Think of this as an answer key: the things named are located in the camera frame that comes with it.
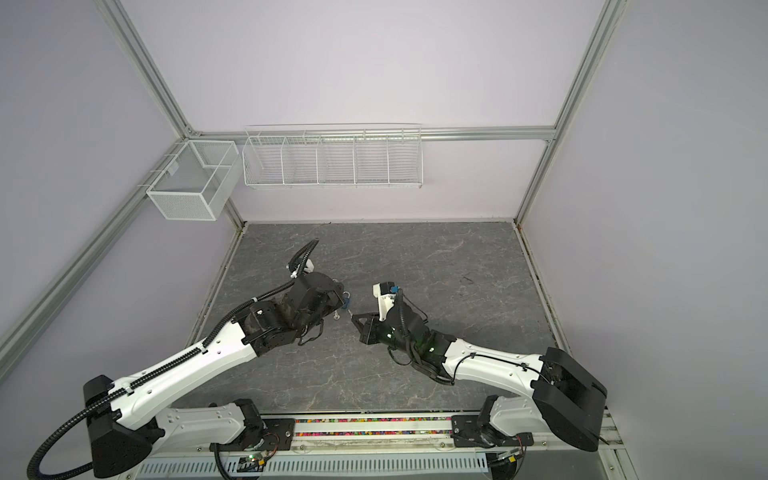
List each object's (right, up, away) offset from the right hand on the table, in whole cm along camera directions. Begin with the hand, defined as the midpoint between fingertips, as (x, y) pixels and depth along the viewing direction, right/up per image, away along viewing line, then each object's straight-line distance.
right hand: (351, 322), depth 74 cm
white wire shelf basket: (-8, +50, +25) cm, 56 cm away
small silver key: (-2, +4, -9) cm, 10 cm away
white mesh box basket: (-56, +41, +25) cm, 74 cm away
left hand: (-2, +8, -1) cm, 8 cm away
